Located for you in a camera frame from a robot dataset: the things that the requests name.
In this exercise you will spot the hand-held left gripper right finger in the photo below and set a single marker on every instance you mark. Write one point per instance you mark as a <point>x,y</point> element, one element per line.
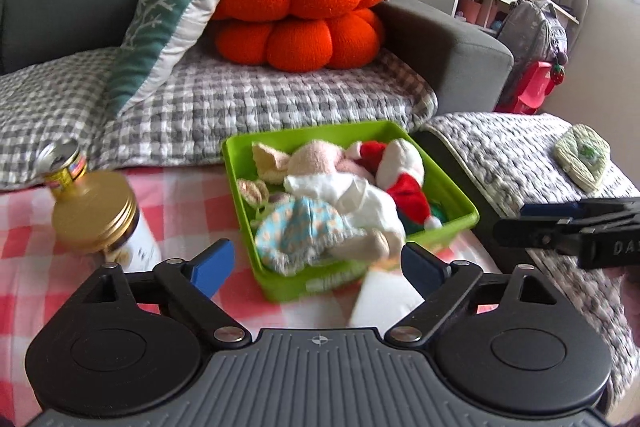
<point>420,268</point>

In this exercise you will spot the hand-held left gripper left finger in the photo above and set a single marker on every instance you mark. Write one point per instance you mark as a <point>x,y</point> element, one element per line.
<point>215,266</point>

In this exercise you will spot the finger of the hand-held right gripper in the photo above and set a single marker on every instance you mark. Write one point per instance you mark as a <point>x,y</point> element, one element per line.
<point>547,209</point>
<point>530,234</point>

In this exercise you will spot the green felt plush toy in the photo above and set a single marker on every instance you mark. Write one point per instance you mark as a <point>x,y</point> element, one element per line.
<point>436,210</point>

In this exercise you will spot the green plastic box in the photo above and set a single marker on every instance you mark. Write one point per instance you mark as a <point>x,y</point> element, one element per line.
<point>447,194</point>

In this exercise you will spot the white cloth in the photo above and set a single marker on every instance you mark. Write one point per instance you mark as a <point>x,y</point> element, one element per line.
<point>360,202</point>

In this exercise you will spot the rabbit doll with dotted dress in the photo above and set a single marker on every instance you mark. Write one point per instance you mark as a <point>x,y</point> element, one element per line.
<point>300,227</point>

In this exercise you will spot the red white plush toy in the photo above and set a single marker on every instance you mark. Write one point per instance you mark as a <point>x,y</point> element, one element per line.
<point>400,162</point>

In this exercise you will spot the pink plush toy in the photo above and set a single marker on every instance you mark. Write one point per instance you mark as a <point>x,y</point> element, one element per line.
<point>315,162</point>

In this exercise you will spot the white paper packet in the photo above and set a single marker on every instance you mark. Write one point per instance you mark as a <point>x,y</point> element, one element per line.
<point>385,302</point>

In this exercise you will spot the green quilted pouch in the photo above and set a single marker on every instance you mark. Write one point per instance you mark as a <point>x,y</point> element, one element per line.
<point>582,157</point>

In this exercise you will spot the grey quilted blanket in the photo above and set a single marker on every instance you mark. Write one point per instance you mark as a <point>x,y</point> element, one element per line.
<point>500,147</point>

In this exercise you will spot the dark footstool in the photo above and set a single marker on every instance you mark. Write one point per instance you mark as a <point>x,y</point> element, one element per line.
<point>450,167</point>

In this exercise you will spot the red plastic chair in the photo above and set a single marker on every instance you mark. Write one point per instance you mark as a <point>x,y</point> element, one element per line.
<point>532,89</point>

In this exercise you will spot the gold-lidded clear jar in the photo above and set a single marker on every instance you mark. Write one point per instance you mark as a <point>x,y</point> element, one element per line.
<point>95,212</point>

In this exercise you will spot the strawberry charm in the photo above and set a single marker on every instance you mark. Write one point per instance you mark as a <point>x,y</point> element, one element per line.
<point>556,73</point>

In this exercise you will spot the grey backpack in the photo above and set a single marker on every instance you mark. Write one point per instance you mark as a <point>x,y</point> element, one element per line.
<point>535,37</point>

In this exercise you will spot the yellow drink can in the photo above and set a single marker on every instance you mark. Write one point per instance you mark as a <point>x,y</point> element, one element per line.
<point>62,167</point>

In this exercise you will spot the pink checked tablecloth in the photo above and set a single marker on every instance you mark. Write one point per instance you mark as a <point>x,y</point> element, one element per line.
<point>30,232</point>

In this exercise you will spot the grey checked blanket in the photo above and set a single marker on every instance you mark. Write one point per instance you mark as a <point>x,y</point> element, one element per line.
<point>300,97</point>

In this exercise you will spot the pink storage box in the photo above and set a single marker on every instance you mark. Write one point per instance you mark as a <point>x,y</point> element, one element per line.
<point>470,10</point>

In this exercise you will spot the green white leaf-print pillow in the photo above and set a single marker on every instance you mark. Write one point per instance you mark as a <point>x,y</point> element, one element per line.
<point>165,7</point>

